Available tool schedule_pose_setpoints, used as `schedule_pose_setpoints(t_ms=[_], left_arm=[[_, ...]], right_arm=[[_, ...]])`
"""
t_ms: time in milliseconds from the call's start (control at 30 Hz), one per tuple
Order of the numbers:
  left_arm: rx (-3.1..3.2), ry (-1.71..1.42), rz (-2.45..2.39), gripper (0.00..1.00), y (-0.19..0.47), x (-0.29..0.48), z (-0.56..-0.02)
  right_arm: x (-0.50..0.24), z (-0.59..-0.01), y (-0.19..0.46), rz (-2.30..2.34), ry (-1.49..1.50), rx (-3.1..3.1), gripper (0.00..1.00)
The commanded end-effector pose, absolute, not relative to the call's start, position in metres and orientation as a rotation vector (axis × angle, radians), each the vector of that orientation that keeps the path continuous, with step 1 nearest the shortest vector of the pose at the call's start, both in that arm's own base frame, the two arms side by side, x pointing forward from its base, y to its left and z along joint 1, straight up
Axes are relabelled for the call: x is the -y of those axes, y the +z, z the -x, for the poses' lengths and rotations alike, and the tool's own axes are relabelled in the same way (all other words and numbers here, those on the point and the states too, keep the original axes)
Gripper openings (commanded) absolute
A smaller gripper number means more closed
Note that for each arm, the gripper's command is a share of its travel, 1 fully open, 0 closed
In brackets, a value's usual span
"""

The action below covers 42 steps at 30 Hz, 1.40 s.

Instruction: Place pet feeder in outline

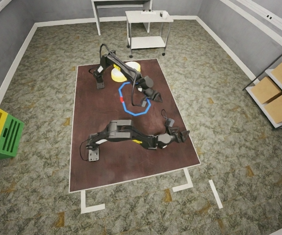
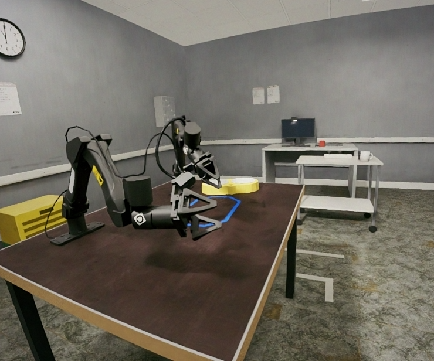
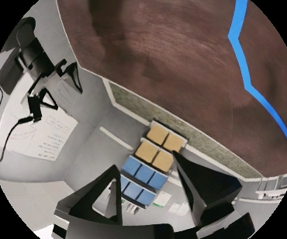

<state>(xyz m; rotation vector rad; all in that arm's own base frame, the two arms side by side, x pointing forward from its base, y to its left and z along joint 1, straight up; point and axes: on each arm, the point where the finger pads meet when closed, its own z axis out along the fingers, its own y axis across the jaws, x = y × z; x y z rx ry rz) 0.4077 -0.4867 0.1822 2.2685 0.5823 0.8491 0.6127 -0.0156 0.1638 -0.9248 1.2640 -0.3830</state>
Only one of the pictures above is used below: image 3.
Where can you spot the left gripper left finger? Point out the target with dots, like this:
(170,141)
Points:
(79,203)

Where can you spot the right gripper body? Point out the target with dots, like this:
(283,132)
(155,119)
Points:
(45,80)

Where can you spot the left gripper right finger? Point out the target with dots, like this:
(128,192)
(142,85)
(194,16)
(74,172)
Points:
(212,190)

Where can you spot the blue tape outline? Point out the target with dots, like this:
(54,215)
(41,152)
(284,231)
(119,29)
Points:
(234,32)

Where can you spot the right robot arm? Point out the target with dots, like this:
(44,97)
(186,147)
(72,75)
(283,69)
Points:
(11,71)

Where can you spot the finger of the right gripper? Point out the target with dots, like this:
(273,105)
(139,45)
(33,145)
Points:
(73,80)
(43,104)

